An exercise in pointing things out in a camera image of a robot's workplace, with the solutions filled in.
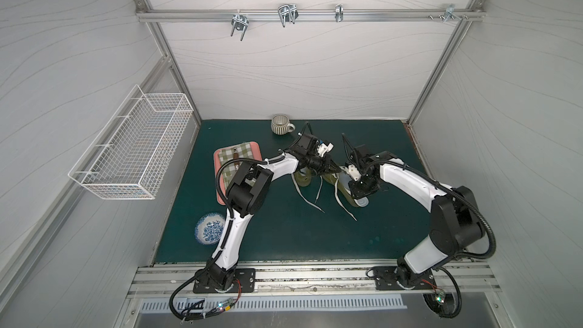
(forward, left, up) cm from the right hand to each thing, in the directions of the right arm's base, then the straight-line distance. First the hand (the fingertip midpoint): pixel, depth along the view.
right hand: (358, 192), depth 88 cm
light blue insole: (-4, -1, +1) cm, 5 cm away
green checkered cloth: (+21, +51, -5) cm, 55 cm away
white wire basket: (-4, +75, +26) cm, 80 cm away
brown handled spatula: (+18, +54, -4) cm, 57 cm away
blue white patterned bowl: (-15, +57, -4) cm, 59 cm away
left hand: (+6, +6, +4) cm, 10 cm away
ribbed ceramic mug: (+36, +35, 0) cm, 50 cm away
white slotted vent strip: (-36, +25, -6) cm, 45 cm away
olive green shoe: (+5, +9, +1) cm, 10 cm away
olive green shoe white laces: (-1, +21, -6) cm, 22 cm away
